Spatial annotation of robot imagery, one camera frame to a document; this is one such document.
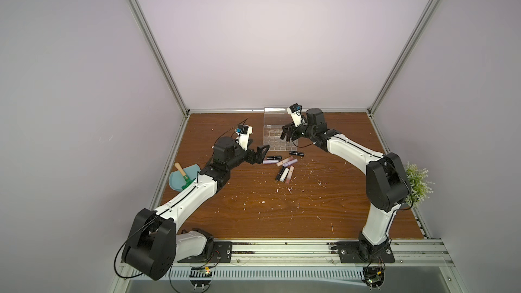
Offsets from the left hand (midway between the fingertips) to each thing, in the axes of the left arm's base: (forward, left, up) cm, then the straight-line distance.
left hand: (263, 143), depth 79 cm
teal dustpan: (-5, +42, -23) cm, 48 cm away
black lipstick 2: (+8, -16, -20) cm, 27 cm away
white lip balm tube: (-3, -9, -20) cm, 22 cm away
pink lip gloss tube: (-3, -12, -20) cm, 23 cm away
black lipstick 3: (-3, -8, -20) cm, 21 cm away
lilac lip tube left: (+4, -3, -21) cm, 21 cm away
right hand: (+14, -10, -2) cm, 18 cm away
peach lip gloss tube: (+3, -8, -20) cm, 21 cm away
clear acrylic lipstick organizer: (+26, -5, -14) cm, 30 cm away
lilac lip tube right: (+4, -13, -21) cm, 25 cm away
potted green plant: (-15, -58, -5) cm, 60 cm away
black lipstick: (+5, -6, -19) cm, 21 cm away
